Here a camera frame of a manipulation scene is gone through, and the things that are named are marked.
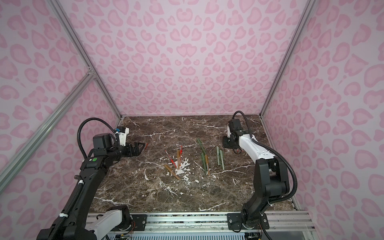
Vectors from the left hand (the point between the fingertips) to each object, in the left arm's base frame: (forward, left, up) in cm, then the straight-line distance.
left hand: (136, 142), depth 78 cm
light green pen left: (+5, -45, -22) cm, 50 cm away
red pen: (+1, -15, -22) cm, 26 cm away
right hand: (+6, -50, -12) cm, 51 cm away
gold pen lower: (-7, -16, -22) cm, 28 cm away
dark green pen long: (+10, -34, -22) cm, 42 cm away
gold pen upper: (+3, -19, -22) cm, 29 cm away
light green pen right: (+5, -47, -21) cm, 52 cm away
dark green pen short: (-2, -35, -21) cm, 41 cm away
